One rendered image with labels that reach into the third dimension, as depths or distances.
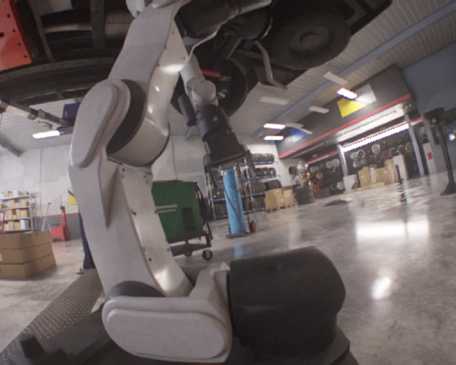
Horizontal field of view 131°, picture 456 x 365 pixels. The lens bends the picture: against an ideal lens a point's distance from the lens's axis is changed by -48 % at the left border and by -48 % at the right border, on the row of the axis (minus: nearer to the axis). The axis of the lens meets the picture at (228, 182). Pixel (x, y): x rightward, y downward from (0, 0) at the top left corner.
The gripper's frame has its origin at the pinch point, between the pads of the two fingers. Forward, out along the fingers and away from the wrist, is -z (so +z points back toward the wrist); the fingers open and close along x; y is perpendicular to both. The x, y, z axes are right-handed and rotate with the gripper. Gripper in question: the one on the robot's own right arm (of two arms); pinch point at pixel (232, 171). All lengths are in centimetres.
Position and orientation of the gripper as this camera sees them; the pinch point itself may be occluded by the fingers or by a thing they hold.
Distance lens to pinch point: 51.0
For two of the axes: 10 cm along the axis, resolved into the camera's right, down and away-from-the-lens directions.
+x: -9.2, 3.2, -2.1
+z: -3.6, -9.1, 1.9
